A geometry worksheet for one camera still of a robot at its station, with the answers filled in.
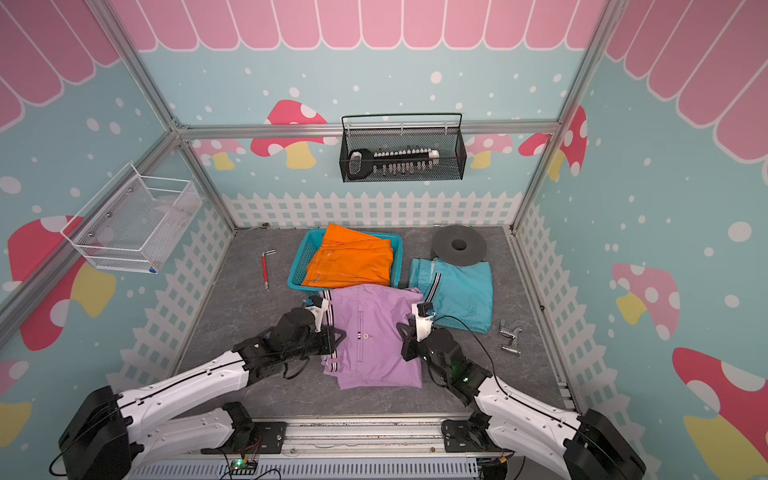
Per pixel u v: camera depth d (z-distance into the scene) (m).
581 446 0.43
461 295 1.00
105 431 0.40
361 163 0.89
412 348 0.71
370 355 0.81
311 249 1.05
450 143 0.95
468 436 0.66
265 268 1.10
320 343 0.71
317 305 0.74
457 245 1.08
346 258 1.04
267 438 0.74
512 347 0.88
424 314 0.69
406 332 0.76
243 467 0.73
